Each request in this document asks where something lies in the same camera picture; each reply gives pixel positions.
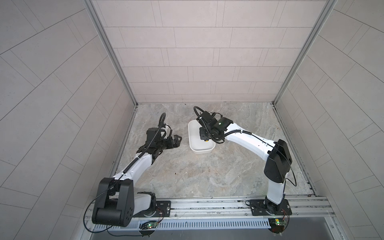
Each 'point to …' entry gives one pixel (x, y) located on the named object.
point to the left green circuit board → (149, 224)
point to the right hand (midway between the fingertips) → (203, 134)
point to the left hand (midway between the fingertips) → (177, 137)
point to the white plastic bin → (197, 145)
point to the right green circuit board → (277, 225)
